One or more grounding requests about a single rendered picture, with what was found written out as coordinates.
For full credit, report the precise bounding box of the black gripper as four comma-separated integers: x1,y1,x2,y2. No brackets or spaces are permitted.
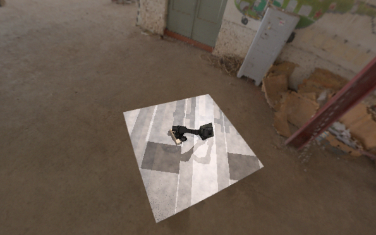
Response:
181,133,187,142

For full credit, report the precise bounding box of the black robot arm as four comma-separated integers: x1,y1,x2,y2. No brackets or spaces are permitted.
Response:
172,125,213,138

